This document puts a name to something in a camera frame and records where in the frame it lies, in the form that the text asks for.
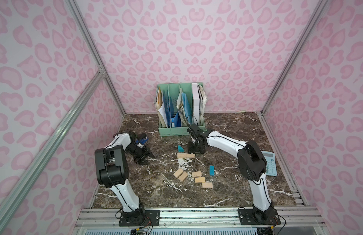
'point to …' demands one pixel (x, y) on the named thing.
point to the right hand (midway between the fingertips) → (189, 152)
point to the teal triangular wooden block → (180, 149)
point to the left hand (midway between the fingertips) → (151, 157)
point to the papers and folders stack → (191, 109)
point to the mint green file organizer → (173, 89)
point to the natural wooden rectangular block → (181, 155)
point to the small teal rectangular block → (212, 170)
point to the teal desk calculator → (271, 168)
